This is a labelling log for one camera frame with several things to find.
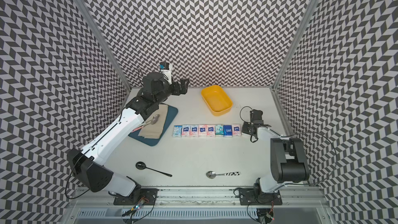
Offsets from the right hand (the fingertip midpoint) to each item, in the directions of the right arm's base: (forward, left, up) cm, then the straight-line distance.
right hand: (246, 130), depth 95 cm
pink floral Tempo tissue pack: (-1, +38, +2) cm, 38 cm away
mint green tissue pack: (0, +17, +2) cm, 17 cm away
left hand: (+8, +37, +35) cm, 51 cm away
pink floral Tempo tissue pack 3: (-1, +22, +2) cm, 22 cm away
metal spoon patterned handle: (-26, +23, +2) cm, 35 cm away
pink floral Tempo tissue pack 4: (0, +7, +1) cm, 7 cm away
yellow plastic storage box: (+23, +17, +2) cm, 29 cm away
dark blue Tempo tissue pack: (-1, +12, +1) cm, 12 cm away
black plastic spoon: (-22, +60, +2) cm, 63 cm away
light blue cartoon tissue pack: (-1, +43, +2) cm, 43 cm away
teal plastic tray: (+14, +49, 0) cm, 50 cm away
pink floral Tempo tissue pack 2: (-2, +27, +1) cm, 27 cm away
